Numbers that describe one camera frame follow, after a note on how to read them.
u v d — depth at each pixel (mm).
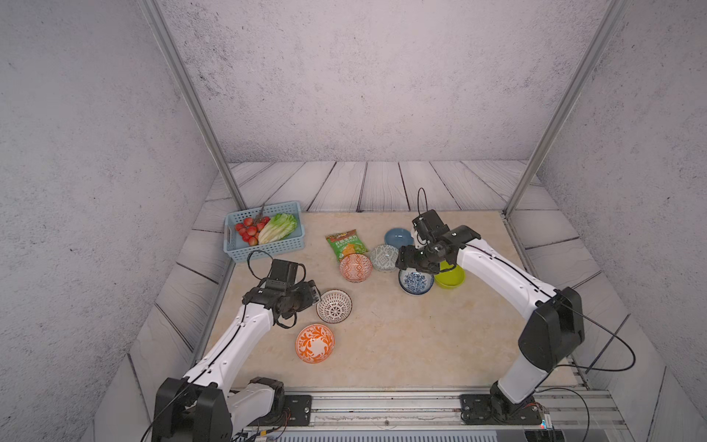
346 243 1052
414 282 961
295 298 737
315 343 838
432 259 697
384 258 1046
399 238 1078
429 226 659
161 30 728
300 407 726
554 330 440
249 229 1098
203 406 390
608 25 726
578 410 742
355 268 1016
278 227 1078
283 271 649
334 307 912
